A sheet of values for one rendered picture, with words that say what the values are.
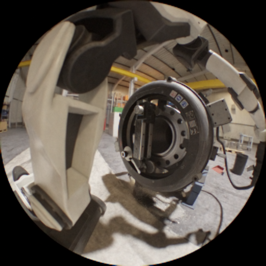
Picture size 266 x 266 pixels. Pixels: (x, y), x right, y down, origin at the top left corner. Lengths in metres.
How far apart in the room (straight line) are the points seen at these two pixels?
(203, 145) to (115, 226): 0.71
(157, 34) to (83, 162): 0.32
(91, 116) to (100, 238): 0.68
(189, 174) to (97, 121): 0.42
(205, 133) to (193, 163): 0.14
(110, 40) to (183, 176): 0.52
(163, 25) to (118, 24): 0.09
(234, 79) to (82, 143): 0.49
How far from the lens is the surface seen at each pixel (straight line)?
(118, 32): 0.18
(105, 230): 0.74
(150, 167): 0.63
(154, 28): 0.22
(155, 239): 0.73
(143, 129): 0.56
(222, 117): 0.45
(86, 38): 0.18
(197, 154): 0.43
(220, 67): 0.41
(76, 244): 0.53
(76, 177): 0.24
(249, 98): 0.43
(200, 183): 0.89
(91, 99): 0.23
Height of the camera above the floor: 0.67
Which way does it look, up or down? 6 degrees down
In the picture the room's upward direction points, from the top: 5 degrees clockwise
